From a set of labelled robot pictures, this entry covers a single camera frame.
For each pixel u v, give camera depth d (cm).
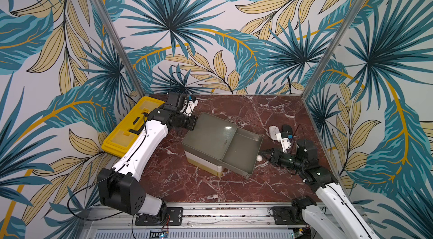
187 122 70
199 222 72
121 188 39
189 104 69
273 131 100
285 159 65
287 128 100
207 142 75
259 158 73
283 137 70
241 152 78
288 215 73
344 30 85
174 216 73
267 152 72
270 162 67
